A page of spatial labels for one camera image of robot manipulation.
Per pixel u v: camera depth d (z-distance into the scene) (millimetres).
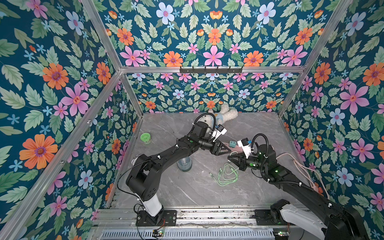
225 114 1080
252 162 670
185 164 822
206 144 706
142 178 461
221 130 718
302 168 910
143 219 729
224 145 785
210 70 932
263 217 728
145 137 1012
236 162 728
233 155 735
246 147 681
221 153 708
